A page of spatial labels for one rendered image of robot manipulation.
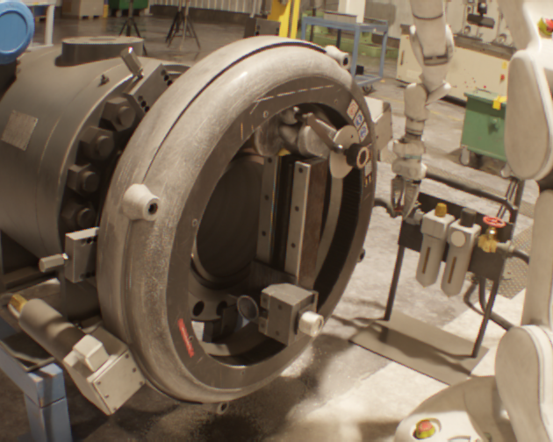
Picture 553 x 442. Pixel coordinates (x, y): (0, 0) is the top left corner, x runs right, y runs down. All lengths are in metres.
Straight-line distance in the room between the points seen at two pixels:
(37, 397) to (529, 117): 1.17
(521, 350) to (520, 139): 0.38
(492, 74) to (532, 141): 6.05
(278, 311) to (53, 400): 0.57
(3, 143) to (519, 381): 1.21
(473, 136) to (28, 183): 3.58
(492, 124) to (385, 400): 2.92
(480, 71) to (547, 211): 6.15
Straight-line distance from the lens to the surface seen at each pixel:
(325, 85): 1.17
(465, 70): 7.36
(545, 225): 1.12
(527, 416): 1.09
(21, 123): 1.42
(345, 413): 1.73
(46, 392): 1.40
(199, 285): 1.25
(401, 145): 1.71
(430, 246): 1.92
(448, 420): 1.18
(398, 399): 1.83
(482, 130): 4.44
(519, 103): 1.13
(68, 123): 1.28
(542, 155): 1.08
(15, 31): 1.51
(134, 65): 0.98
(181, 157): 0.93
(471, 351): 2.13
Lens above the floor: 1.07
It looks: 22 degrees down
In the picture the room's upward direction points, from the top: 6 degrees clockwise
